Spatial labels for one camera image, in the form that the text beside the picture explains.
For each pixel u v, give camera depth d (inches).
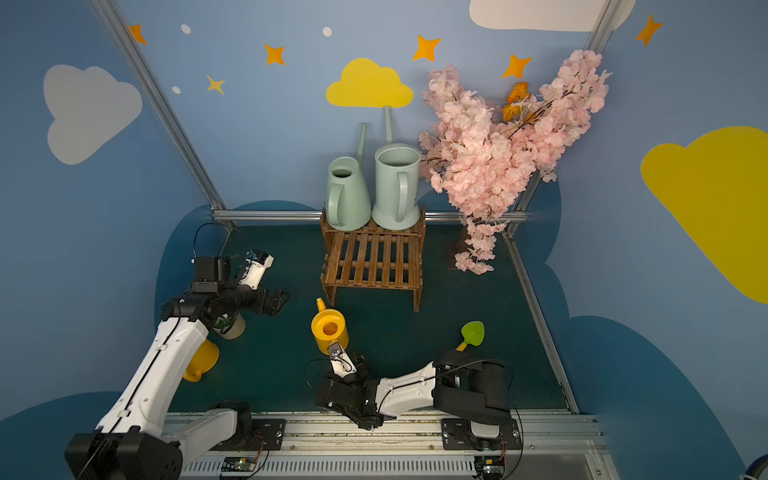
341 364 27.7
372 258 36.7
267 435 29.0
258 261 26.7
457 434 29.4
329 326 32.5
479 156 26.0
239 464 28.2
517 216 45.4
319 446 29.0
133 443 14.8
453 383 19.2
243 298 25.7
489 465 28.3
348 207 30.3
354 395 24.5
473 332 35.9
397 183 26.6
